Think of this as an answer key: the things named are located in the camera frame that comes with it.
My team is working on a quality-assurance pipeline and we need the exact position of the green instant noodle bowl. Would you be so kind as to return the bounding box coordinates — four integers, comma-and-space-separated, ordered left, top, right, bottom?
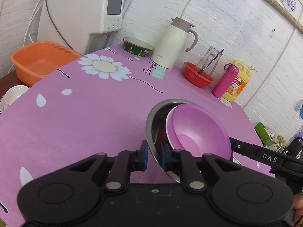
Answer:
123, 37, 154, 57

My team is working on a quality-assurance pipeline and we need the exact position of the pink floral tablecloth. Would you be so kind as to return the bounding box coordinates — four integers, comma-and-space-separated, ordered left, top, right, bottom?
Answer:
1, 45, 261, 226

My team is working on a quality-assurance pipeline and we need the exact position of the orange plastic basin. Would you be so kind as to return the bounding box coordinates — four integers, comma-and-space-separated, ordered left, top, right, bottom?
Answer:
10, 41, 81, 87

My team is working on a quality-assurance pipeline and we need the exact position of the red white ceramic bowl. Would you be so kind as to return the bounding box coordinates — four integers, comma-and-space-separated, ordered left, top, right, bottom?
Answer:
158, 123, 169, 145

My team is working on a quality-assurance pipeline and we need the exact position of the yellow detergent bottle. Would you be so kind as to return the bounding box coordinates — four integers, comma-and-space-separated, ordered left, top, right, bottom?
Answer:
222, 60, 257, 102

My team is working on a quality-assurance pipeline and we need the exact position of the white bowl on side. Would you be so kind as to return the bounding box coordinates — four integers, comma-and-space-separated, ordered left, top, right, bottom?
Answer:
0, 85, 29, 113

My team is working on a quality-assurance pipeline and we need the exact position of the dark stirring stick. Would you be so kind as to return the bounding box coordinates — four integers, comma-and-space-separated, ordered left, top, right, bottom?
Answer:
196, 46, 224, 74

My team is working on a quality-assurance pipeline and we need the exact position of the white water dispenser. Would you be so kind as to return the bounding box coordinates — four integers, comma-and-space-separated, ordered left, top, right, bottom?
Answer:
37, 0, 131, 55

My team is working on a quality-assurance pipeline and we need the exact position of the red plastic basket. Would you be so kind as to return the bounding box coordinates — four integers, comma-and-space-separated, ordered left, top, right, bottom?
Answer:
183, 61, 214, 88

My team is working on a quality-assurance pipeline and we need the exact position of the white thermos jug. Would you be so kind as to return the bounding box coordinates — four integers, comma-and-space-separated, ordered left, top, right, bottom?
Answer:
151, 17, 198, 69

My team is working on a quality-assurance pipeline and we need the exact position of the pink thermos bottle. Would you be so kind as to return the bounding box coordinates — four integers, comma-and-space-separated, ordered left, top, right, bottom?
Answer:
212, 64, 239, 98

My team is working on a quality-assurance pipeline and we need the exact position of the glass carafe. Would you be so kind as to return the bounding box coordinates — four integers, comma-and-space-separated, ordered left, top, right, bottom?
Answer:
195, 46, 224, 76

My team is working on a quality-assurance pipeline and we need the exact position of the stainless steel bowl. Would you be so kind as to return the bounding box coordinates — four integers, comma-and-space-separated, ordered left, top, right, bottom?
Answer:
145, 99, 233, 167

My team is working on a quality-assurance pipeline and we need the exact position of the purple plastic bowl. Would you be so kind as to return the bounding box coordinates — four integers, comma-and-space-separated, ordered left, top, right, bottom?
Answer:
165, 103, 232, 160

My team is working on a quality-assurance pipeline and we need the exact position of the person right hand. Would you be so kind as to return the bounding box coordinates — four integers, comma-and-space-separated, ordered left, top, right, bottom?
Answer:
291, 194, 303, 226

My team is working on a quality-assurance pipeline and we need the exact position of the green plastic box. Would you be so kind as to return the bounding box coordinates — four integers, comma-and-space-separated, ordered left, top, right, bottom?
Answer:
254, 122, 274, 147

